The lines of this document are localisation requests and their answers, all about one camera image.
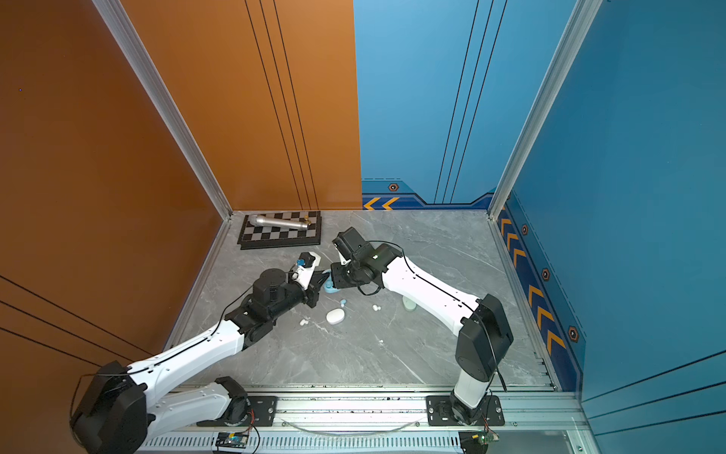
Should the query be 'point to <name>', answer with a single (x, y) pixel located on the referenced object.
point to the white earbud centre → (375, 307)
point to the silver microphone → (258, 219)
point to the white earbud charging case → (335, 316)
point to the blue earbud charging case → (328, 286)
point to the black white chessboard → (251, 236)
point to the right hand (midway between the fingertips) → (336, 278)
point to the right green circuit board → (476, 442)
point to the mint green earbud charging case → (409, 305)
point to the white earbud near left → (303, 322)
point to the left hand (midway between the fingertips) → (328, 270)
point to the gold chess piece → (306, 220)
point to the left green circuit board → (232, 440)
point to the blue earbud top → (342, 303)
